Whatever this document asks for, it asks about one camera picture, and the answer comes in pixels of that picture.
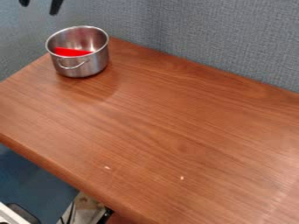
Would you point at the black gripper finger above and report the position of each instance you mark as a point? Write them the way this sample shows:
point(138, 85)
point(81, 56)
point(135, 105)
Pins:
point(55, 7)
point(24, 3)

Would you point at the metal pot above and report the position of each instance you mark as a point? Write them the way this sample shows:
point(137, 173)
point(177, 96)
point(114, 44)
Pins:
point(82, 38)

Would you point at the red object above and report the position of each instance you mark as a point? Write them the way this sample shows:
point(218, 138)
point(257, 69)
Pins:
point(69, 52)

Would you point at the white black object corner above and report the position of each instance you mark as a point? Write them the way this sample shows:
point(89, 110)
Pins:
point(14, 214)

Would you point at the table leg frame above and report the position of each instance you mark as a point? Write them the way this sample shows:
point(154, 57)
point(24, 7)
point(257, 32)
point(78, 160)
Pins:
point(86, 211)

